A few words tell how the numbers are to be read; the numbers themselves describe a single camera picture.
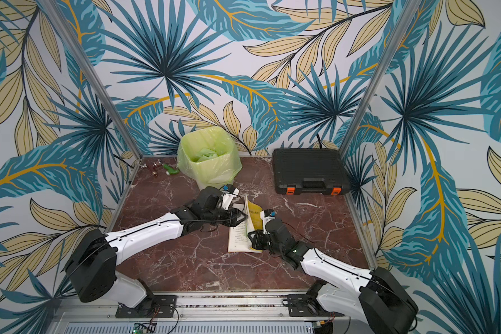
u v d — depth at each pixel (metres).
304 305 0.74
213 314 0.73
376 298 0.41
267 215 0.75
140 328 0.72
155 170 1.13
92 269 0.43
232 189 0.75
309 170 1.05
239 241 0.87
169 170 1.10
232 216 0.70
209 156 1.00
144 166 1.13
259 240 0.72
